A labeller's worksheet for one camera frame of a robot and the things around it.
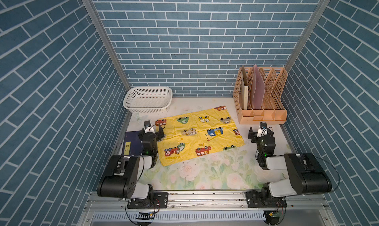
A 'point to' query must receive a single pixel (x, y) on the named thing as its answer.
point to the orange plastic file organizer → (272, 111)
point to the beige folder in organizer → (245, 88)
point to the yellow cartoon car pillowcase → (197, 134)
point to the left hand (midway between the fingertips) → (155, 126)
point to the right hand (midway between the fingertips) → (260, 128)
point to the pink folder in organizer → (258, 89)
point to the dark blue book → (132, 145)
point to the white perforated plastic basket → (148, 99)
